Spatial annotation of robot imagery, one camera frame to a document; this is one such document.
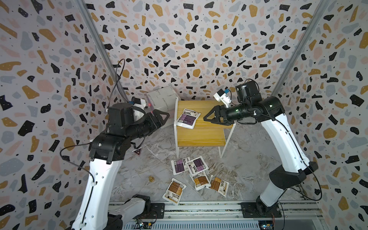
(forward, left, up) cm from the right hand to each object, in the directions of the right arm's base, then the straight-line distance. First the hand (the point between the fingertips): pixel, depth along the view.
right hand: (207, 121), depth 61 cm
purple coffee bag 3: (-2, +4, -39) cm, 40 cm away
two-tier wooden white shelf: (+13, 0, -27) cm, 30 cm away
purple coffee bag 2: (-3, +15, -39) cm, 42 cm away
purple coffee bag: (+7, +9, -6) cm, 13 cm away
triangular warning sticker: (+7, +45, -40) cm, 60 cm away
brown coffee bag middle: (-13, +2, -37) cm, 40 cm away
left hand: (-1, +17, +3) cm, 17 cm away
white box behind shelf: (+35, +28, -17) cm, 48 cm away
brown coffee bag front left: (-18, +17, -38) cm, 45 cm away
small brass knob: (-12, +31, -38) cm, 50 cm away
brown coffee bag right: (-14, -8, -38) cm, 41 cm away
